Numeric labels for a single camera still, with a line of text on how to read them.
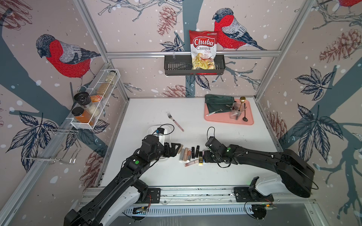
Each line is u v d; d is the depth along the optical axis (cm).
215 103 117
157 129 70
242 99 101
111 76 87
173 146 68
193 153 88
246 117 107
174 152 67
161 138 69
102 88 78
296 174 42
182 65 107
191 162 85
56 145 55
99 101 71
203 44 82
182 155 87
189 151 89
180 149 90
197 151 88
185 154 88
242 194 74
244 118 107
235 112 103
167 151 66
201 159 86
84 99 63
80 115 60
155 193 75
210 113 110
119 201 55
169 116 107
